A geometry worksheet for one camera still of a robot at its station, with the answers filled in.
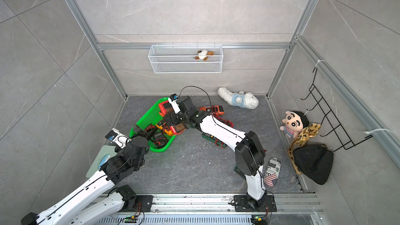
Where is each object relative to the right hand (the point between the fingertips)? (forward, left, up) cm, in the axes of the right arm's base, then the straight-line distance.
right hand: (171, 114), depth 82 cm
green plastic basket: (+10, +18, -16) cm, 26 cm away
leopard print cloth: (-13, -69, 0) cm, 71 cm away
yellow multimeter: (+4, +11, -17) cm, 20 cm away
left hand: (-11, +16, +3) cm, 20 cm away
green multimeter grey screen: (-25, -36, -20) cm, 48 cm away
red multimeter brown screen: (0, +2, +5) cm, 5 cm away
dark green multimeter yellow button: (-7, -26, -19) cm, 33 cm away
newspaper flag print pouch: (-26, -53, -18) cm, 62 cm away
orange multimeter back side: (+17, -26, -18) cm, 36 cm away
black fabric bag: (-26, -66, -2) cm, 71 cm away
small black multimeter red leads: (-6, +9, -16) cm, 20 cm away
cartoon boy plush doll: (-5, -66, -3) cm, 66 cm away
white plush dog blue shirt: (+21, -48, -13) cm, 54 cm away
